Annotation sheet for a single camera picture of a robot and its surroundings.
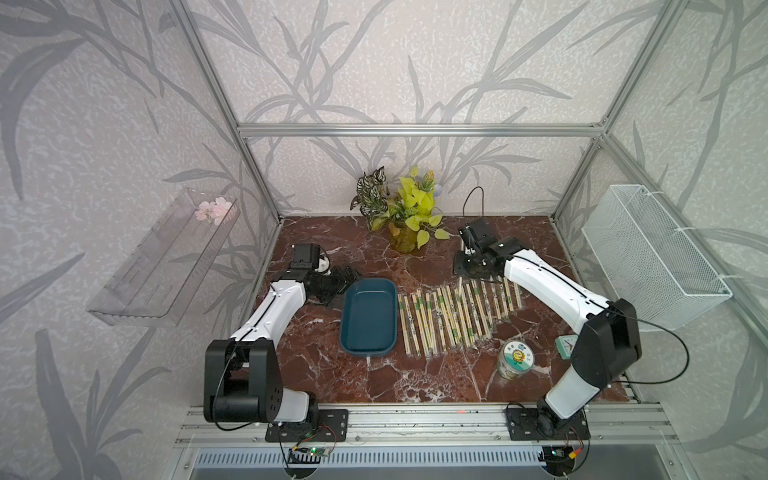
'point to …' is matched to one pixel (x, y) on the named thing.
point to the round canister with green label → (515, 358)
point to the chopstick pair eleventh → (496, 300)
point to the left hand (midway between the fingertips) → (356, 283)
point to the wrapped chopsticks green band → (459, 287)
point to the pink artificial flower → (218, 211)
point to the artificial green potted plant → (406, 214)
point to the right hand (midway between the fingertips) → (456, 265)
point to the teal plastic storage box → (369, 317)
